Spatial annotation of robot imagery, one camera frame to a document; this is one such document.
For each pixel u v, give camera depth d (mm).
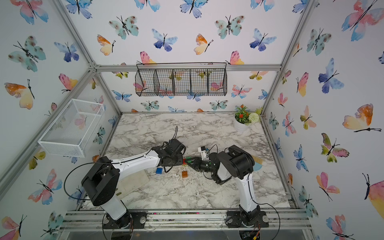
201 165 845
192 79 923
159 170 882
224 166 602
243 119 986
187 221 755
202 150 904
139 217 746
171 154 675
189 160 886
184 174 883
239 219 727
